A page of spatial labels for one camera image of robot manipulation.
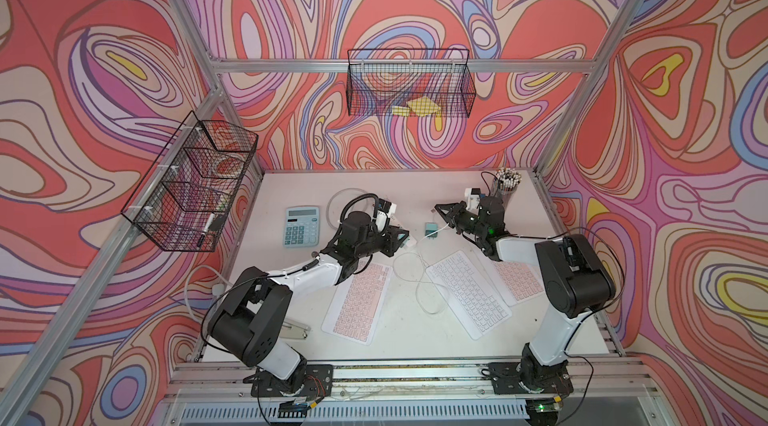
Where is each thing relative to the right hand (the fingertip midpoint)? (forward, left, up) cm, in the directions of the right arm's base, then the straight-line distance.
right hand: (434, 212), depth 93 cm
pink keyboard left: (-26, +26, -11) cm, 38 cm away
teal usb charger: (+1, 0, -11) cm, 11 cm away
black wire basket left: (-3, +70, +14) cm, 72 cm away
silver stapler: (-31, +42, -10) cm, 53 cm away
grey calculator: (+3, +45, -9) cm, 46 cm away
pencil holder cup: (+7, -23, +6) cm, 25 cm away
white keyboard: (-24, -10, -12) cm, 28 cm away
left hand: (-10, +9, +3) cm, 14 cm away
